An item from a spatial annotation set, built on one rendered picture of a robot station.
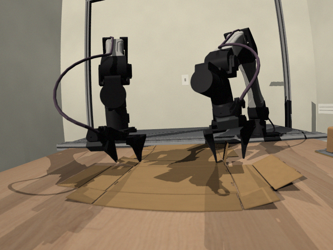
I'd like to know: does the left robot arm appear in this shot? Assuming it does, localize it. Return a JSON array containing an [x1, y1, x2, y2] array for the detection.
[[191, 28, 282, 138]]

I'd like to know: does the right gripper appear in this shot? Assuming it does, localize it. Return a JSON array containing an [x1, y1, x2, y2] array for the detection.
[[104, 108, 146, 162]]

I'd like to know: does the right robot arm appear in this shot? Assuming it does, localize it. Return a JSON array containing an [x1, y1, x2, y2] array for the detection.
[[86, 37, 132, 152]]

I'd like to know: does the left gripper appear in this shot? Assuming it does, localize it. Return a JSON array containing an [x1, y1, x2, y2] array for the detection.
[[203, 96, 256, 163]]

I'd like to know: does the brown cardboard box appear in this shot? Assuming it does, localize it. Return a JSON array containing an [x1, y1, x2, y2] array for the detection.
[[58, 140, 303, 212]]

